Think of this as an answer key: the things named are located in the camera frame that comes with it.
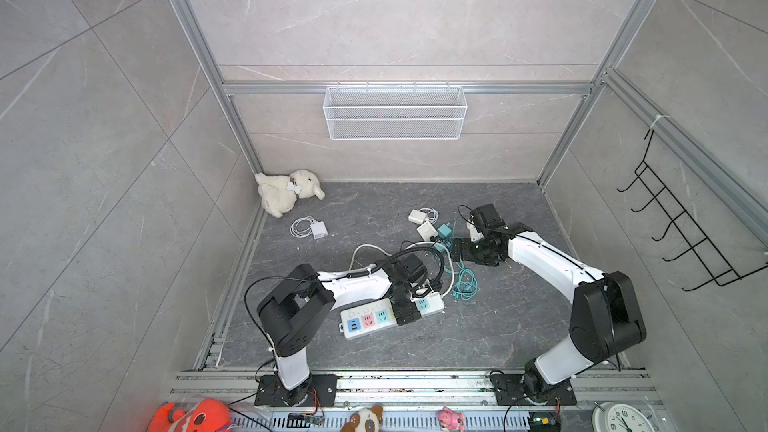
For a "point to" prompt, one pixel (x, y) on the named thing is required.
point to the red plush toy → (202, 415)
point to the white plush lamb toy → (280, 194)
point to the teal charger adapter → (444, 229)
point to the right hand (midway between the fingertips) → (463, 252)
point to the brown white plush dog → (367, 420)
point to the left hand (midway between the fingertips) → (408, 297)
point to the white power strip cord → (419, 243)
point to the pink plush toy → (451, 421)
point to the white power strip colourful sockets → (365, 319)
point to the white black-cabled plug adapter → (427, 231)
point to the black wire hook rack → (711, 262)
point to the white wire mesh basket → (392, 113)
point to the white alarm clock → (620, 417)
